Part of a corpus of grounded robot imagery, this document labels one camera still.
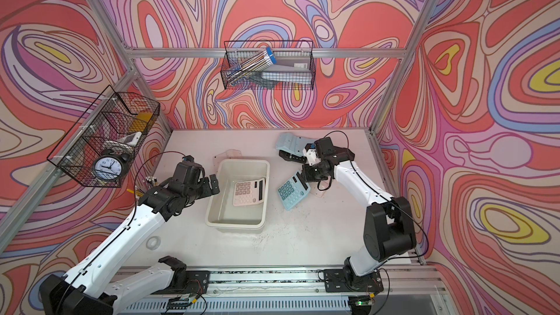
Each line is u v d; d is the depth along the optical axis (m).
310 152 0.80
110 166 0.68
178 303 0.72
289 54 0.88
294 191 0.87
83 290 0.38
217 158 1.07
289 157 1.05
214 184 0.72
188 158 0.68
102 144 0.70
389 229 0.45
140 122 0.78
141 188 0.80
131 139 0.73
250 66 0.79
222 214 0.86
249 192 0.93
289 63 0.88
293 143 1.08
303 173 0.79
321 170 0.66
